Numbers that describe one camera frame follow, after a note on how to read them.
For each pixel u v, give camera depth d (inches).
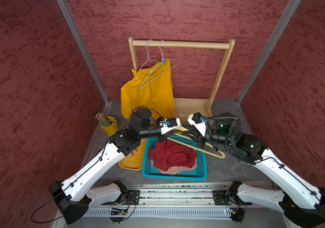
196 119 18.7
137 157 34.4
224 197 29.0
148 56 29.1
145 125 20.2
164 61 30.5
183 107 48.0
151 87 34.6
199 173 31.3
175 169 31.2
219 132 19.2
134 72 28.4
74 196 14.6
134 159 34.4
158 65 34.4
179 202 28.8
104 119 35.7
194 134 21.0
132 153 35.4
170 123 19.1
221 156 23.9
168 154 29.8
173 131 22.4
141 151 35.4
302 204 15.3
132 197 29.3
